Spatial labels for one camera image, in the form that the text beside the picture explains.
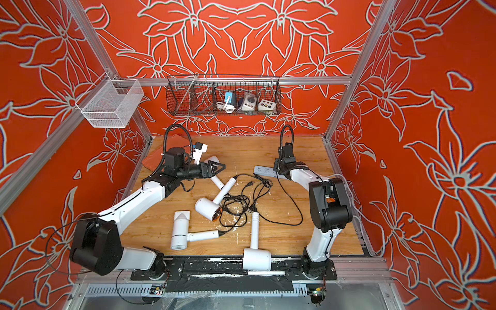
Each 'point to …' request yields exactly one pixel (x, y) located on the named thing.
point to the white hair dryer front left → (180, 234)
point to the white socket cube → (267, 105)
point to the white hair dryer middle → (212, 209)
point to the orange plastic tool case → (155, 160)
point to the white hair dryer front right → (255, 259)
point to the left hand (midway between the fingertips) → (221, 167)
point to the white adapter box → (249, 103)
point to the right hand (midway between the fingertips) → (277, 162)
